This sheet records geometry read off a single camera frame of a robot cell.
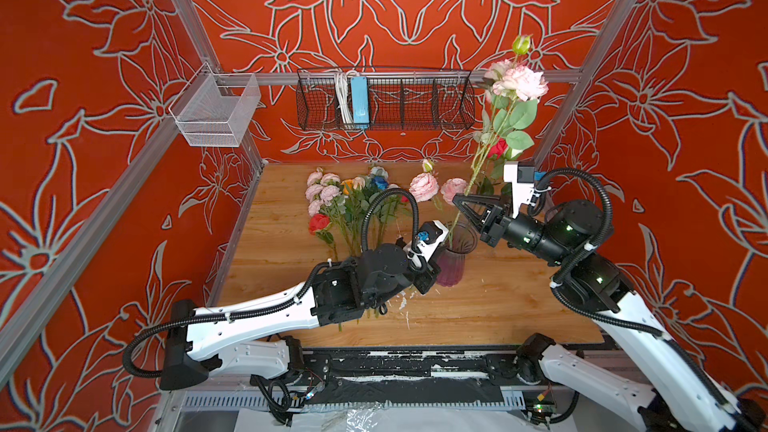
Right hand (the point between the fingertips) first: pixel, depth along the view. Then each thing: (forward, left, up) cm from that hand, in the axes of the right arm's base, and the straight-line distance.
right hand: (453, 201), depth 52 cm
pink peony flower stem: (+12, +3, -9) cm, 15 cm away
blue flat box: (+46, +19, -9) cm, 51 cm away
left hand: (-2, 0, -11) cm, 11 cm away
